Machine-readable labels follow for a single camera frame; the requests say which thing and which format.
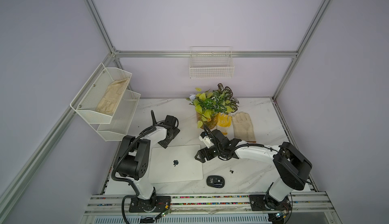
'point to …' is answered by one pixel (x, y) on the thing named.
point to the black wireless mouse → (215, 181)
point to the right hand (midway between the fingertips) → (202, 156)
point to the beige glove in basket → (112, 96)
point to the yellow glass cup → (223, 122)
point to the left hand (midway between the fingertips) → (171, 137)
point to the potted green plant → (208, 105)
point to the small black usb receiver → (231, 171)
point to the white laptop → (175, 163)
